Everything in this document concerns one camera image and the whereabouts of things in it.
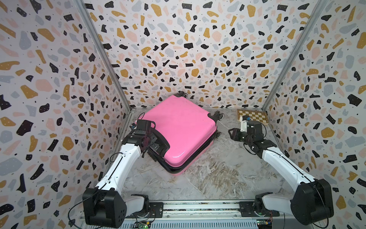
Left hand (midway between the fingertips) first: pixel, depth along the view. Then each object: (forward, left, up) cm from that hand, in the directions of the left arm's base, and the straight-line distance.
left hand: (152, 137), depth 83 cm
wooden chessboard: (+30, -75, -15) cm, 82 cm away
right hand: (+4, -47, +1) cm, 47 cm away
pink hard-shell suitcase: (+3, -19, +2) cm, 20 cm away
